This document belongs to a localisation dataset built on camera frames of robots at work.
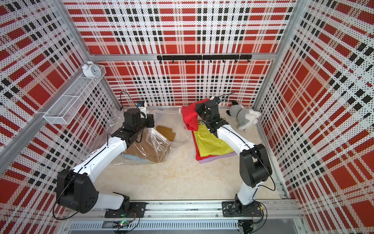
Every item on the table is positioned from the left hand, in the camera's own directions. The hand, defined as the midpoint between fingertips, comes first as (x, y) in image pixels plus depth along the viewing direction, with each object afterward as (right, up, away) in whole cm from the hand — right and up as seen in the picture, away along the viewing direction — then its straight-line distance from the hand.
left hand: (154, 114), depth 84 cm
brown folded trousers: (0, -17, -2) cm, 18 cm away
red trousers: (+21, 0, -2) cm, 21 cm away
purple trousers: (+39, -26, +6) cm, 47 cm away
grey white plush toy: (+60, -1, +17) cm, 62 cm away
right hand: (+25, +7, +1) cm, 26 cm away
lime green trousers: (+33, -18, +7) cm, 38 cm away
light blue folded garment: (-10, -26, +1) cm, 28 cm away
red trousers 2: (+25, -22, +7) cm, 34 cm away
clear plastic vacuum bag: (+6, -2, +20) cm, 21 cm away
